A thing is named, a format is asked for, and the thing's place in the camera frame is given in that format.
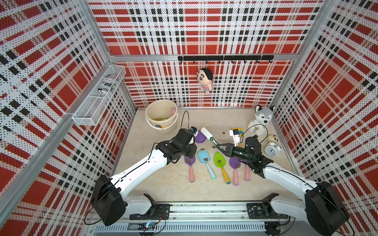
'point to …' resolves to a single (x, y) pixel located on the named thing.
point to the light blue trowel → (202, 155)
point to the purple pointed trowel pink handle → (235, 162)
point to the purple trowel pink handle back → (173, 110)
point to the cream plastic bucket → (161, 115)
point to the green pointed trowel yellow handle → (220, 161)
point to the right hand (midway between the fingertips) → (219, 146)
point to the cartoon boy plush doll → (204, 77)
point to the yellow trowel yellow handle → (240, 132)
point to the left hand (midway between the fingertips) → (194, 146)
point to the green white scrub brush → (208, 135)
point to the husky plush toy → (262, 116)
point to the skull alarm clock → (273, 146)
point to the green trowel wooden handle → (160, 119)
